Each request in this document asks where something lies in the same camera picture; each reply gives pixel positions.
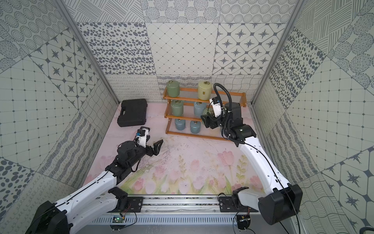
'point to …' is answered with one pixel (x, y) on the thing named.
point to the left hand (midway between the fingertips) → (158, 139)
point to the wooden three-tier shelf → (184, 107)
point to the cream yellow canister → (204, 90)
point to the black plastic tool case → (133, 112)
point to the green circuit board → (117, 219)
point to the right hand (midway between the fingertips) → (208, 116)
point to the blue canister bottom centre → (195, 126)
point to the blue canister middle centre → (199, 108)
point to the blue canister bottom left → (180, 124)
